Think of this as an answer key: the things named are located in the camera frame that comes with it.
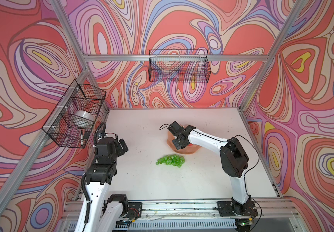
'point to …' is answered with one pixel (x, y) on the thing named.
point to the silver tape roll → (83, 116)
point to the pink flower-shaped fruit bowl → (187, 150)
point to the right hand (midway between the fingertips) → (182, 144)
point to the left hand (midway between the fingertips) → (116, 142)
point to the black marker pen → (81, 138)
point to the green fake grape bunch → (173, 159)
